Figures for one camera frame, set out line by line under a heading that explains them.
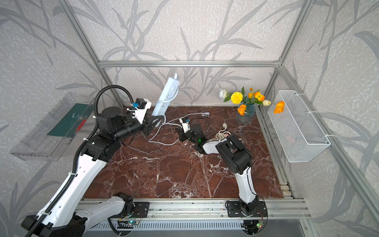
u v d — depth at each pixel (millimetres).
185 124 820
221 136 933
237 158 544
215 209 753
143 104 523
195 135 751
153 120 587
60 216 368
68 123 691
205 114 1150
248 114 1021
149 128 550
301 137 597
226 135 956
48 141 639
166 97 584
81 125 693
